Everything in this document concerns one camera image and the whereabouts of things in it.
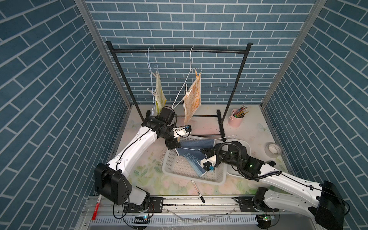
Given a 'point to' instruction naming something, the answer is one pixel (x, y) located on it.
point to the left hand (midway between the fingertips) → (180, 138)
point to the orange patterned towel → (192, 100)
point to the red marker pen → (96, 207)
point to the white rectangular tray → (246, 142)
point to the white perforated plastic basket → (176, 164)
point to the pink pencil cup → (234, 121)
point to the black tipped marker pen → (201, 197)
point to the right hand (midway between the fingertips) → (204, 146)
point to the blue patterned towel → (191, 149)
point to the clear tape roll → (273, 150)
